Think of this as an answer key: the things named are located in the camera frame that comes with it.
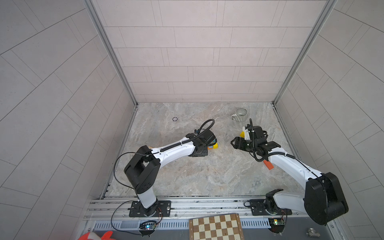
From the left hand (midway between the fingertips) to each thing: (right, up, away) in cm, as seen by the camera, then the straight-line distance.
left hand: (205, 151), depth 86 cm
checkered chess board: (+7, -28, -21) cm, 36 cm away
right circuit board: (+32, -30, -18) cm, 47 cm away
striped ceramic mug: (+27, +21, +22) cm, 40 cm away
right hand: (+17, +5, 0) cm, 17 cm away
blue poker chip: (-22, +18, +22) cm, 36 cm away
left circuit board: (-26, -28, -21) cm, 44 cm away
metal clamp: (+46, -30, -22) cm, 59 cm away
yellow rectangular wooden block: (+19, +11, -9) cm, 24 cm away
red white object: (-46, -28, -26) cm, 60 cm away
